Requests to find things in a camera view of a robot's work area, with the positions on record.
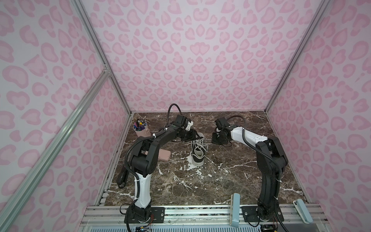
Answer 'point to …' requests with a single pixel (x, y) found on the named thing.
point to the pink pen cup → (146, 132)
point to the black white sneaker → (197, 161)
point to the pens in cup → (139, 125)
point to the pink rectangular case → (164, 155)
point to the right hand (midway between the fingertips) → (214, 140)
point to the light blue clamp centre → (235, 209)
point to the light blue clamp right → (303, 210)
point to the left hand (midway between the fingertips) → (198, 135)
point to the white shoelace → (199, 146)
